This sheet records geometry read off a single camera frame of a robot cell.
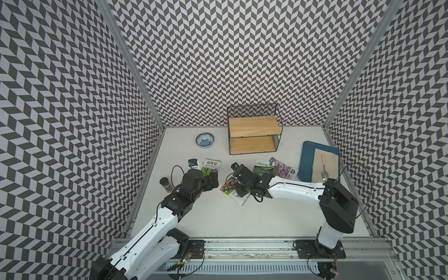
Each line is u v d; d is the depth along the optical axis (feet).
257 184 2.03
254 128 3.07
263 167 3.25
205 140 3.63
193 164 2.26
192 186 1.95
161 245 1.89
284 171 3.16
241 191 2.48
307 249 2.40
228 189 2.93
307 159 3.29
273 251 2.44
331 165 3.23
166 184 2.72
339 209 1.48
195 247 2.40
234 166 2.48
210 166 3.27
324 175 3.10
